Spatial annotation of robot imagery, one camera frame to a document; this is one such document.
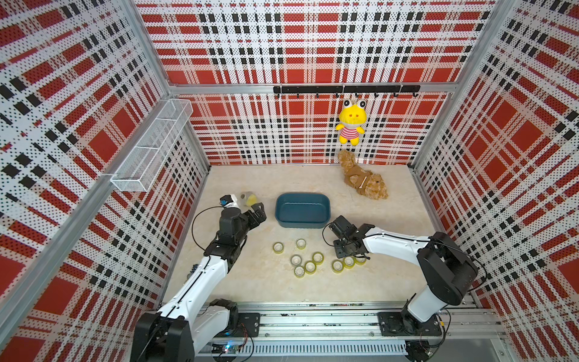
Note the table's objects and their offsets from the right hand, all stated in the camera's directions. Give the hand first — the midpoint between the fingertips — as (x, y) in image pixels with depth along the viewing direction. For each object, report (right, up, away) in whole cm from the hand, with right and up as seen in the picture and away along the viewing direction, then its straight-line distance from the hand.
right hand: (346, 247), depth 90 cm
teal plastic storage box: (-17, +14, +16) cm, 27 cm away
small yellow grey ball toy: (-43, +19, +12) cm, 49 cm away
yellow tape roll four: (-11, -4, -2) cm, 12 cm away
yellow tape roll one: (-28, 0, +1) cm, 28 cm away
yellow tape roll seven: (-4, -6, -4) cm, 8 cm away
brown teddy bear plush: (+13, +26, +12) cm, 31 cm away
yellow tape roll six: (-15, -6, -4) cm, 17 cm away
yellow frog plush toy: (+3, +54, +1) cm, 54 cm away
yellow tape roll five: (-19, -8, -4) cm, 21 cm away
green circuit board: (-40, -26, -21) cm, 52 cm away
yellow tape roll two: (-18, +1, +3) cm, 19 cm away
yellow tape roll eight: (+1, -5, -4) cm, 6 cm away
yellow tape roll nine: (+5, -4, -4) cm, 7 cm away
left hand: (-35, +17, -6) cm, 39 cm away
